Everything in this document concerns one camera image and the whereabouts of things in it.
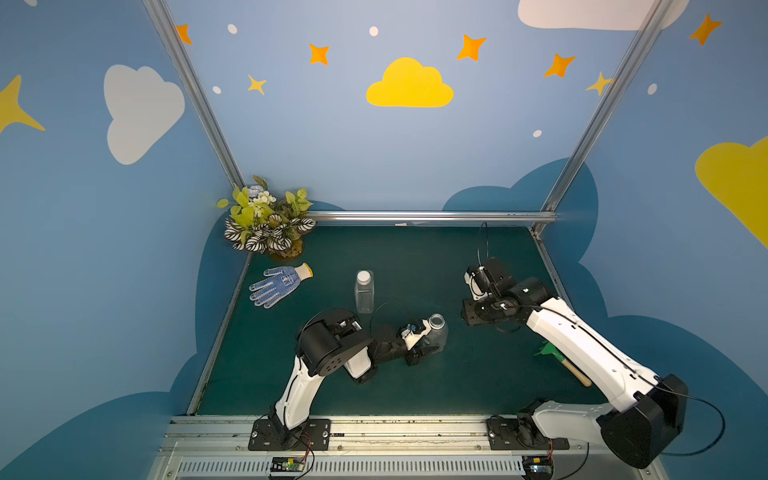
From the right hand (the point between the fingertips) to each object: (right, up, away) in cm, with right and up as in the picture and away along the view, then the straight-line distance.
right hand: (472, 309), depth 80 cm
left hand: (-9, -9, +9) cm, 15 cm away
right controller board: (+14, -38, -7) cm, 41 cm away
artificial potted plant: (-63, +25, +11) cm, 69 cm away
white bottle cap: (-30, +8, +8) cm, 32 cm away
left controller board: (-48, -37, -8) cm, 61 cm away
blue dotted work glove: (-61, +5, +24) cm, 66 cm away
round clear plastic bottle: (-9, -6, -1) cm, 11 cm away
